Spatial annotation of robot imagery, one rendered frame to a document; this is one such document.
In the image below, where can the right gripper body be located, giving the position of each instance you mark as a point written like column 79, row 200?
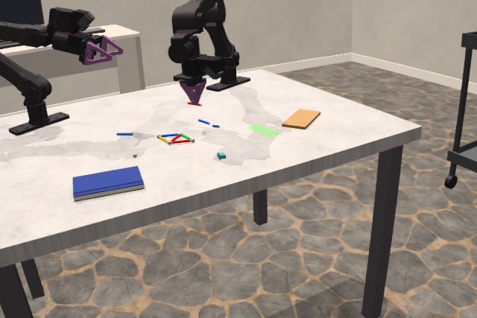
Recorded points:
column 94, row 39

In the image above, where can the orange flat rectangular block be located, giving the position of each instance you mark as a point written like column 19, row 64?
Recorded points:
column 301, row 119

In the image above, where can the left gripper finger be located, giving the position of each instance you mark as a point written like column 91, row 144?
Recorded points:
column 196, row 89
column 201, row 90

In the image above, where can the blue flat rectangular block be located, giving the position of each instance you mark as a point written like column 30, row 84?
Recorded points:
column 107, row 183

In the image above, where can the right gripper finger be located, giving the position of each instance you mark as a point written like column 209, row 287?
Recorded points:
column 88, row 55
column 106, row 40

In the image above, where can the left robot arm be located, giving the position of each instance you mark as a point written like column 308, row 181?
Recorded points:
column 188, row 20

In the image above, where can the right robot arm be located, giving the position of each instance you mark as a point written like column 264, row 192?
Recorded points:
column 35, row 88

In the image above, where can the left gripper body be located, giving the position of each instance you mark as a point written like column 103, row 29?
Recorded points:
column 191, row 81

